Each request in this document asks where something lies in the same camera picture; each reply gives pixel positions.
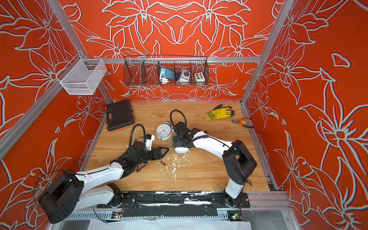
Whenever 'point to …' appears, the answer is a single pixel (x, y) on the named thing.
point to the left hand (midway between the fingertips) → (166, 149)
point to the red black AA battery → (163, 163)
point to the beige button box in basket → (200, 77)
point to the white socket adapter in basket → (185, 76)
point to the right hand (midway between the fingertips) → (177, 142)
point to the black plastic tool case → (119, 114)
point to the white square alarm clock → (181, 150)
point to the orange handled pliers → (238, 121)
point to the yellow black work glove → (219, 112)
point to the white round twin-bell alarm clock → (164, 131)
